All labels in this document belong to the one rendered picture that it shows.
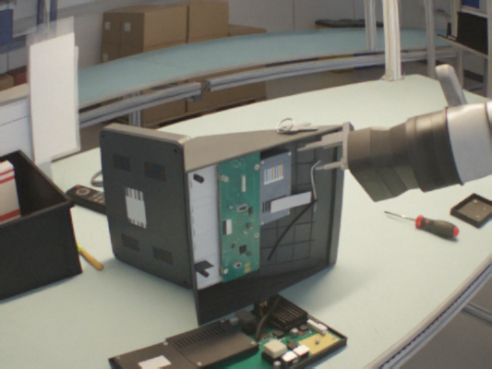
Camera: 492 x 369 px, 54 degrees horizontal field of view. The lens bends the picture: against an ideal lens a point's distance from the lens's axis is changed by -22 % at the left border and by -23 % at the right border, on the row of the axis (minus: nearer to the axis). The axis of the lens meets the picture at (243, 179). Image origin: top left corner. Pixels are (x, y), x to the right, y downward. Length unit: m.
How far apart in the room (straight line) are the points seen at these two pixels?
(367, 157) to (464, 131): 0.11
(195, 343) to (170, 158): 0.23
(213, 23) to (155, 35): 0.54
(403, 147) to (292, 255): 0.35
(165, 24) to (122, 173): 3.47
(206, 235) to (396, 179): 0.25
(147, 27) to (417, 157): 3.70
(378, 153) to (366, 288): 0.31
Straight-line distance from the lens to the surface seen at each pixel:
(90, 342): 0.70
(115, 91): 2.14
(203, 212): 0.68
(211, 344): 0.66
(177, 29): 4.29
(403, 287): 0.81
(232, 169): 0.67
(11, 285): 0.81
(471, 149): 0.50
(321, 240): 0.83
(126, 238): 0.83
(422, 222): 0.96
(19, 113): 1.05
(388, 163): 0.53
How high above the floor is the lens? 1.44
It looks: 23 degrees down
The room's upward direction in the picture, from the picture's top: 1 degrees counter-clockwise
